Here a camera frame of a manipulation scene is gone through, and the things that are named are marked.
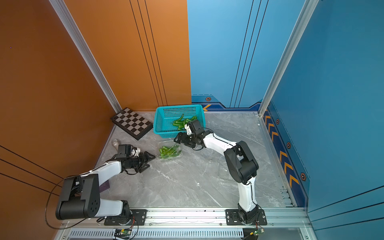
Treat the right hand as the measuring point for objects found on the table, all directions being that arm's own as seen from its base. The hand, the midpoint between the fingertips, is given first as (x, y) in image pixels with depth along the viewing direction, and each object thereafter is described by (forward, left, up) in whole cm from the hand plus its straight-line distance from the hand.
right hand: (179, 141), depth 91 cm
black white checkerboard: (+17, +34, -6) cm, 39 cm away
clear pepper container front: (-3, +7, -6) cm, 10 cm away
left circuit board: (-45, +25, -13) cm, 53 cm away
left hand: (-8, +16, -6) cm, 19 cm away
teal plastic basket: (+29, +15, -8) cm, 33 cm away
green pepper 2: (+18, 0, -7) cm, 20 cm away
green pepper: (+21, +2, -6) cm, 22 cm away
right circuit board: (-44, -41, -10) cm, 61 cm away
